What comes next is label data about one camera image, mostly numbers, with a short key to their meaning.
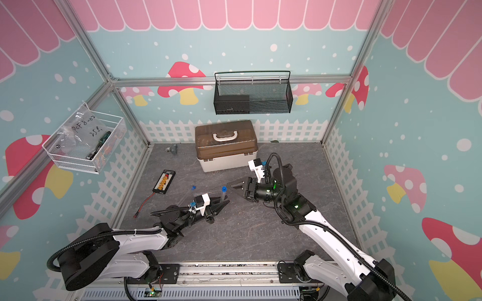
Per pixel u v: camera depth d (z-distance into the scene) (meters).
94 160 0.63
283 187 0.50
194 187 1.00
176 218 0.59
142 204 0.94
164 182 1.00
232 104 0.85
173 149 1.16
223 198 0.67
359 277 0.39
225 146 0.92
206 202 0.60
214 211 0.67
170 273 0.74
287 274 0.74
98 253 0.43
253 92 0.94
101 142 0.74
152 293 0.72
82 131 0.72
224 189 0.62
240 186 0.58
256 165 0.63
